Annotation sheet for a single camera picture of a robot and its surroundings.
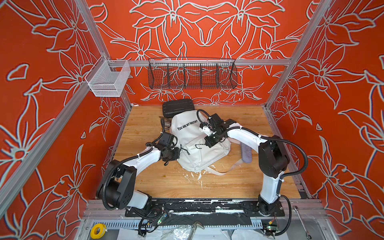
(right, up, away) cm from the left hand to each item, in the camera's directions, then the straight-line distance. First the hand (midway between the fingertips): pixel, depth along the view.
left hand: (178, 154), depth 89 cm
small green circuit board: (+46, -30, -20) cm, 58 cm away
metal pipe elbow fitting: (-9, +19, +15) cm, 25 cm away
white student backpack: (+4, +17, +9) cm, 19 cm away
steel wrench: (+61, -32, -23) cm, 73 cm away
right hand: (+16, +7, +1) cm, 18 cm away
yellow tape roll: (-36, -30, -21) cm, 51 cm away
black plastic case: (-8, +30, +22) cm, 38 cm away
